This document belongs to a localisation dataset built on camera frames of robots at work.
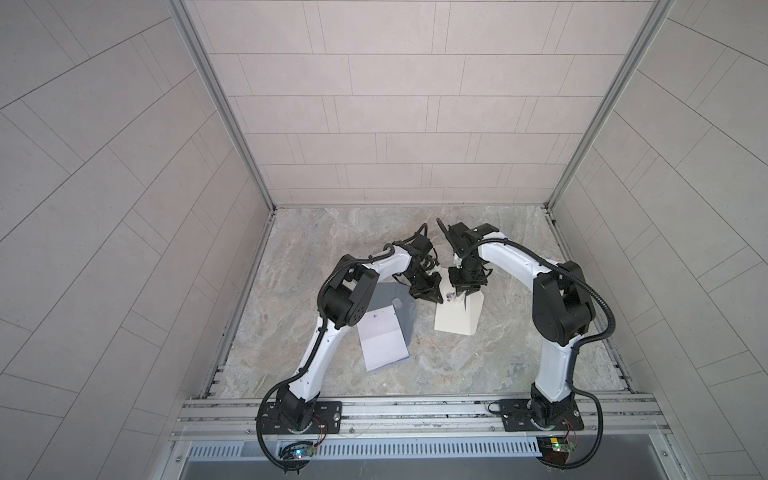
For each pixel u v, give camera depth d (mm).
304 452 642
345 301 583
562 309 499
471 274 763
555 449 680
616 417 723
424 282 864
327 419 709
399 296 908
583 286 497
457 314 889
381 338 846
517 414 708
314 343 598
